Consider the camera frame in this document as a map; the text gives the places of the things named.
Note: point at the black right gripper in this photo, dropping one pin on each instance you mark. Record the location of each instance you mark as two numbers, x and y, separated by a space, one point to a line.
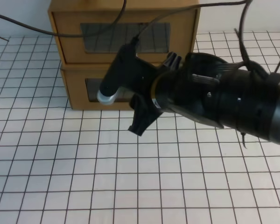
197 91

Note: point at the brown shoebox drawer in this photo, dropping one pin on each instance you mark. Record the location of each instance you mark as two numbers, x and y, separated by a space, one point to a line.
153 43

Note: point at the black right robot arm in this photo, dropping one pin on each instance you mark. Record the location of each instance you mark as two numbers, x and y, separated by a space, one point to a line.
255 95

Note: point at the lower brown cardboard shoebox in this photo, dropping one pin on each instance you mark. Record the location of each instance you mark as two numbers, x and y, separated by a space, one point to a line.
74 76

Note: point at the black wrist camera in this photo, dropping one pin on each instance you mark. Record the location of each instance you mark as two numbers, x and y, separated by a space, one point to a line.
129 72

